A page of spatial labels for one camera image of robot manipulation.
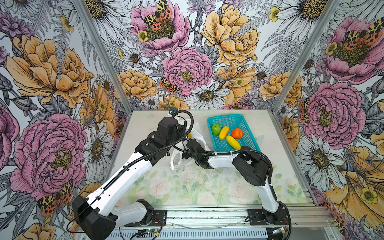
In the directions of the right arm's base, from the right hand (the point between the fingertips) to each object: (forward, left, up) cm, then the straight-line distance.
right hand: (184, 148), depth 95 cm
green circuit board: (-42, +14, -3) cm, 44 cm away
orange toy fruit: (+10, -35, +1) cm, 37 cm away
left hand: (-5, 0, +24) cm, 25 cm away
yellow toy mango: (+4, -32, -2) cm, 32 cm away
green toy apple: (+13, -21, +2) cm, 25 cm away
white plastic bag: (-14, +3, +7) cm, 16 cm away
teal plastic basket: (+14, -31, -5) cm, 35 cm away
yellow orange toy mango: (+11, -26, -1) cm, 29 cm away
